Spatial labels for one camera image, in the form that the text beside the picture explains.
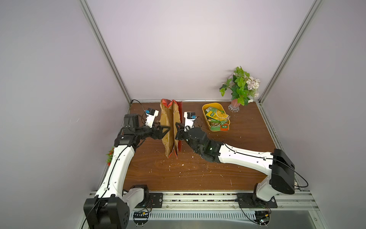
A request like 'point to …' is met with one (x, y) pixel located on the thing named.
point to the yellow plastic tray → (216, 105)
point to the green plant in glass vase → (243, 88)
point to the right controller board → (262, 217)
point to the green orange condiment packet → (222, 127)
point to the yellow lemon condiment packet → (218, 115)
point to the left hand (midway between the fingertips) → (165, 126)
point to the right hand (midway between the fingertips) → (177, 119)
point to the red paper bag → (171, 113)
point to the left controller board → (140, 217)
